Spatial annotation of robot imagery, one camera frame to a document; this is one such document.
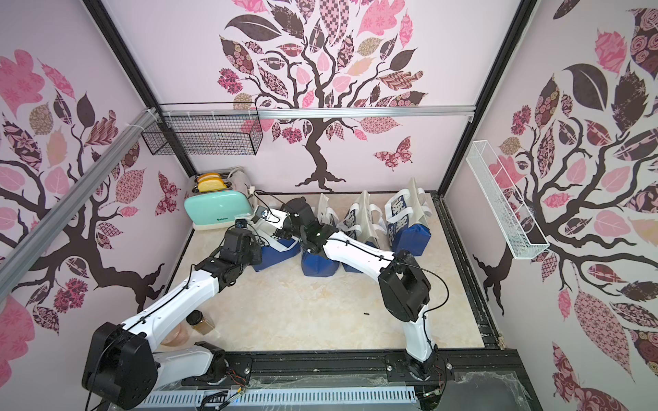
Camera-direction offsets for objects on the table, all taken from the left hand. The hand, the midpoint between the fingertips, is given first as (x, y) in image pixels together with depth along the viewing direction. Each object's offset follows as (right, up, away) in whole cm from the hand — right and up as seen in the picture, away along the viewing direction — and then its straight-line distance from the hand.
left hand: (252, 253), depth 86 cm
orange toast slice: (-23, +29, +15) cm, 40 cm away
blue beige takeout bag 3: (+38, +11, -5) cm, 40 cm away
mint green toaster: (-18, +16, +15) cm, 28 cm away
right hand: (+9, +14, -4) cm, 17 cm away
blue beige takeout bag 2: (+22, -4, 0) cm, 22 cm away
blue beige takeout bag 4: (+54, +13, +2) cm, 56 cm away
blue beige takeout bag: (+8, +1, -2) cm, 9 cm away
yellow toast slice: (-20, +25, +11) cm, 34 cm away
